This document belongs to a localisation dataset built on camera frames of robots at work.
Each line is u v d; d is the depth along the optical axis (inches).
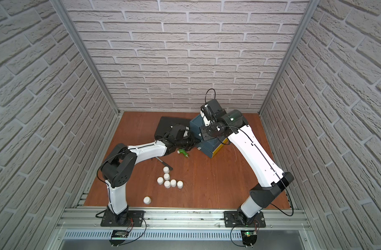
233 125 17.3
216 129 17.9
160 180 32.8
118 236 27.6
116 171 19.6
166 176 33.5
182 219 29.8
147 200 30.4
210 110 19.8
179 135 29.3
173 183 32.4
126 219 26.7
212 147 34.2
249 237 27.8
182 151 37.8
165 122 43.0
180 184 32.5
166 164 36.2
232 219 28.8
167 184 32.1
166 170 34.4
